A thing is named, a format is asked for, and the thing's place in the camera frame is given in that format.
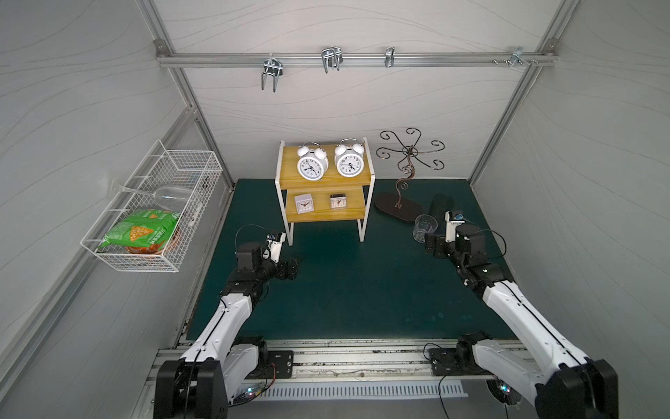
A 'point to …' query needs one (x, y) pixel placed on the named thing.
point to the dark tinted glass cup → (440, 205)
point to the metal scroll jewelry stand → (389, 203)
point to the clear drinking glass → (424, 223)
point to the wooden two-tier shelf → (290, 184)
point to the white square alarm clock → (304, 203)
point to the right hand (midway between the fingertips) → (443, 233)
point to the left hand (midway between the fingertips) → (287, 254)
